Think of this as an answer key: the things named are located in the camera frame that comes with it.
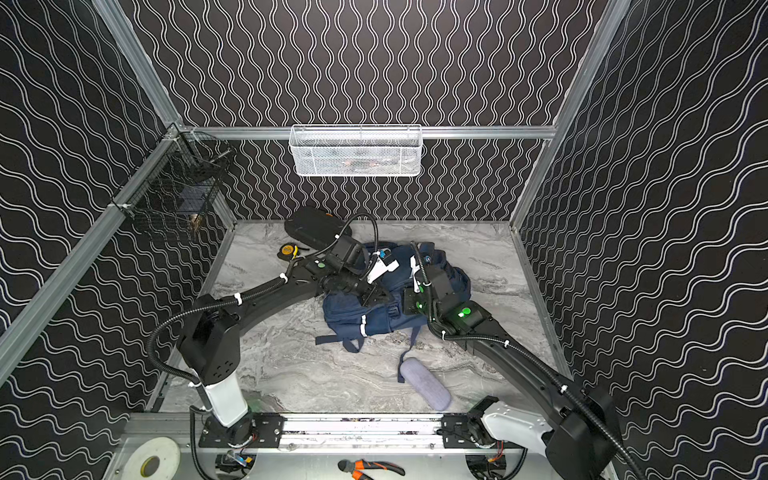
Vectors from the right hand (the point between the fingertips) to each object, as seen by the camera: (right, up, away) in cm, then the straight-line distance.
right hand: (406, 287), depth 80 cm
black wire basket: (-73, +34, +17) cm, 82 cm away
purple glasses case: (+4, -25, 0) cm, 25 cm away
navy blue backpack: (-16, -10, +4) cm, 19 cm away
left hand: (-4, -1, +1) cm, 4 cm away
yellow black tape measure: (-41, +10, +29) cm, 51 cm away
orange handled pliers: (-13, -41, -11) cm, 44 cm away
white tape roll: (-58, -39, -8) cm, 70 cm away
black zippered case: (-32, +19, +30) cm, 47 cm away
